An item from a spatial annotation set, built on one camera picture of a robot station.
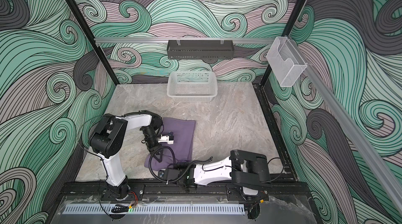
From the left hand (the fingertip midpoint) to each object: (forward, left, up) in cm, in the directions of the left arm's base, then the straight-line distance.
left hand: (157, 157), depth 83 cm
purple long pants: (+3, -13, 0) cm, 13 cm away
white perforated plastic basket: (+55, -17, -1) cm, 57 cm away
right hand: (-6, -12, -2) cm, 14 cm away
